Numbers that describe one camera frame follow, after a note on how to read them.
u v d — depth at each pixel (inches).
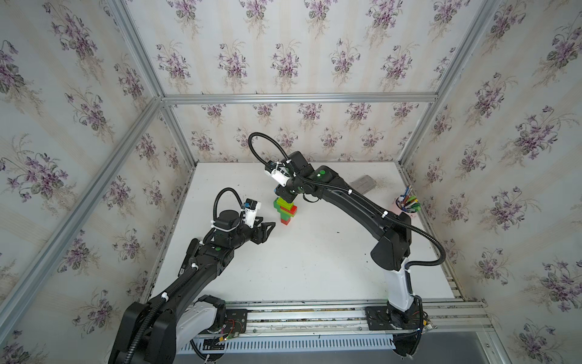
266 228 29.0
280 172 27.6
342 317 29.7
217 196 24.4
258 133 23.6
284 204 33.7
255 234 28.4
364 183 42.3
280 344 30.1
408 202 36.5
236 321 28.6
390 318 25.7
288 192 28.0
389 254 21.5
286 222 38.2
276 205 35.2
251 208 27.7
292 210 34.3
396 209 35.4
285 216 36.9
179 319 17.8
